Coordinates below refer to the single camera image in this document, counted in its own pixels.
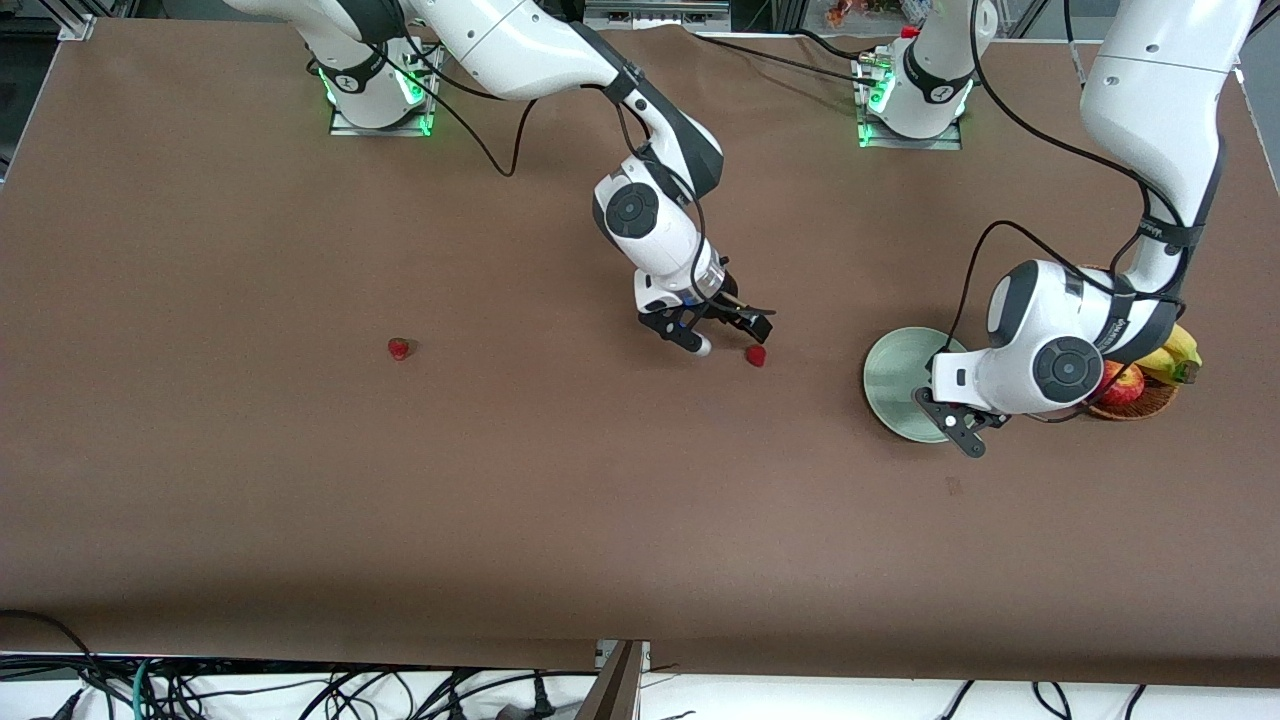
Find pale green round plate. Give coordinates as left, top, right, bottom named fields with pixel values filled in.
left=863, top=327, right=969, bottom=444

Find grey box with ports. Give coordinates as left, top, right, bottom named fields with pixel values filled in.
left=583, top=0, right=733, bottom=31

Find orange background object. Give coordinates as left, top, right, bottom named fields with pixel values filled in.
left=825, top=0, right=906, bottom=28

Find red apple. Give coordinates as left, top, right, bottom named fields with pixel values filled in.
left=1095, top=361, right=1145, bottom=407

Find brown wicker basket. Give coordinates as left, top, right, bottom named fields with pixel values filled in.
left=1078, top=264, right=1181, bottom=422

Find brown table support beam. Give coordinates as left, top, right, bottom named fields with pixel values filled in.
left=575, top=642, right=644, bottom=720

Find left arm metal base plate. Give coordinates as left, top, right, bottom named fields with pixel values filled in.
left=855, top=55, right=964, bottom=151

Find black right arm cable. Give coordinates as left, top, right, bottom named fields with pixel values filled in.
left=395, top=30, right=777, bottom=313

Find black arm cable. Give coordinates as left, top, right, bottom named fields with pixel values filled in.
left=395, top=30, right=777, bottom=313
left=945, top=0, right=1191, bottom=346

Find long black table cable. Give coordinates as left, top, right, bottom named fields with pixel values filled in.
left=690, top=33, right=886, bottom=86

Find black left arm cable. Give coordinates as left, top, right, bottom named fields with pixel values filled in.
left=945, top=0, right=1191, bottom=346

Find short black table cable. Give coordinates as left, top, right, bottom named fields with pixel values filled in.
left=795, top=28, right=869, bottom=61

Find grey metal table bracket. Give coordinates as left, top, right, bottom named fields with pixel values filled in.
left=595, top=640, right=653, bottom=673

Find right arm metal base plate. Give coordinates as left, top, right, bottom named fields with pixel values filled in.
left=328, top=45, right=438, bottom=138

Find black looping floor cable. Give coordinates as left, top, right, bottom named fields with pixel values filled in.
left=0, top=608, right=113, bottom=720

